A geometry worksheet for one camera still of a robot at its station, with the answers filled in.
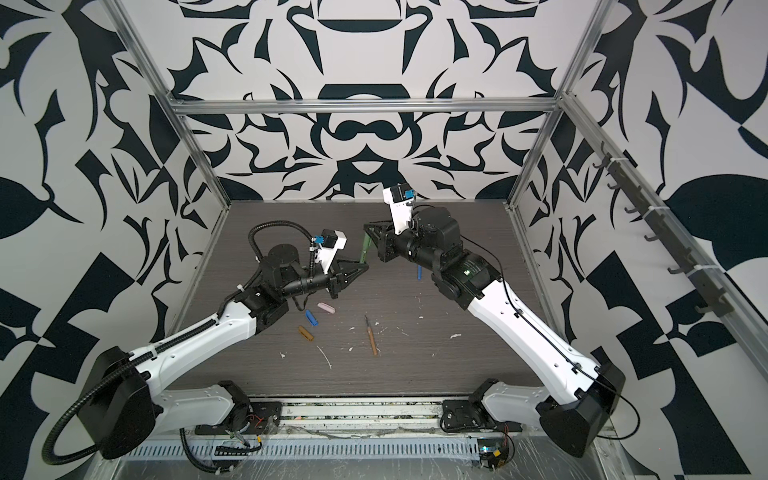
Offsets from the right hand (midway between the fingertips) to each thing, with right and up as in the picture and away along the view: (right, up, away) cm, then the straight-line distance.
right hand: (367, 224), depth 64 cm
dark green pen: (0, -5, +3) cm, 5 cm away
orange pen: (0, -31, +23) cm, 39 cm away
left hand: (0, -8, +6) cm, 10 cm away
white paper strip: (-11, -38, +19) cm, 44 cm away
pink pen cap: (-14, -25, +29) cm, 41 cm away
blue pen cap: (-18, -27, +27) cm, 43 cm away
